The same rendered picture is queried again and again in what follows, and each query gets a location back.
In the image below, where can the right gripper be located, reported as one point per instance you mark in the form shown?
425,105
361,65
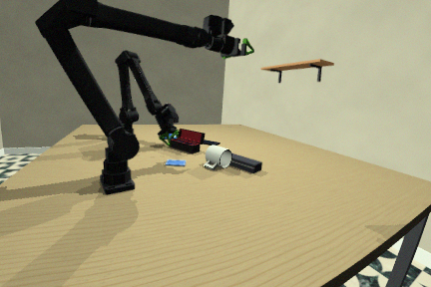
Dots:
234,51

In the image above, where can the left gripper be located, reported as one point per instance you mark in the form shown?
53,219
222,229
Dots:
162,135

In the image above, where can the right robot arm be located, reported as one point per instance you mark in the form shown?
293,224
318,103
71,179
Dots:
116,175

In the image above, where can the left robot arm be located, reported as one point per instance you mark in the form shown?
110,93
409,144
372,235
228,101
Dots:
165,115

